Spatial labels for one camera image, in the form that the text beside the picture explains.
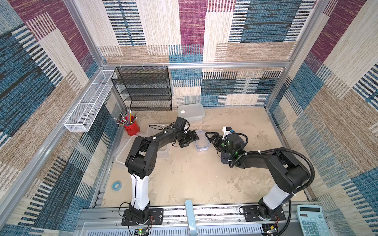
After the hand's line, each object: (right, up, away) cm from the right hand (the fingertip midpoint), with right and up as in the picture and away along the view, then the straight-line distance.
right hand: (208, 138), depth 91 cm
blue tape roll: (-52, -25, -8) cm, 59 cm away
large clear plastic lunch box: (-30, +6, -17) cm, 35 cm away
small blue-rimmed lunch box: (-3, -4, +4) cm, 7 cm away
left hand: (-7, -2, +5) cm, 9 cm away
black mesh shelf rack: (-42, +35, +18) cm, 58 cm away
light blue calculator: (+46, -36, -21) cm, 62 cm away
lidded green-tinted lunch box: (-10, +17, +18) cm, 27 cm away
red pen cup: (-52, +7, +11) cm, 54 cm away
